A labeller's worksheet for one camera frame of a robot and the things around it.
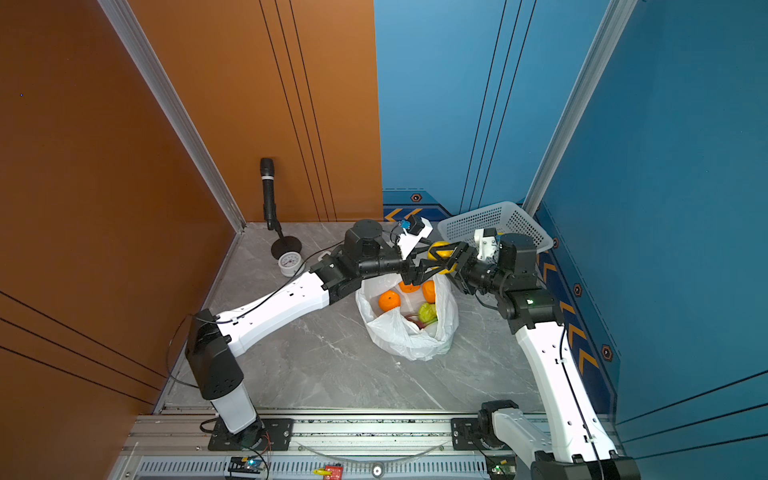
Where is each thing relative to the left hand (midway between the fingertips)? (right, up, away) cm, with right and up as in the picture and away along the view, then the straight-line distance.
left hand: (442, 253), depth 67 cm
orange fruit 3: (-6, -12, +32) cm, 35 cm away
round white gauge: (-47, -4, +36) cm, 60 cm away
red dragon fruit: (-4, -21, +24) cm, 32 cm away
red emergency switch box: (-25, -50, 0) cm, 56 cm away
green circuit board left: (-46, -51, +4) cm, 69 cm away
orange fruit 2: (0, -12, +27) cm, 30 cm away
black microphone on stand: (-53, +3, +45) cm, 69 cm away
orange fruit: (-12, -15, +27) cm, 33 cm away
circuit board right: (+15, -51, +4) cm, 53 cm away
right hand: (-2, -1, 0) cm, 2 cm away
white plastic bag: (-12, -20, +7) cm, 25 cm away
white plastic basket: (+32, +13, +49) cm, 60 cm away
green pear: (-1, -18, +22) cm, 29 cm away
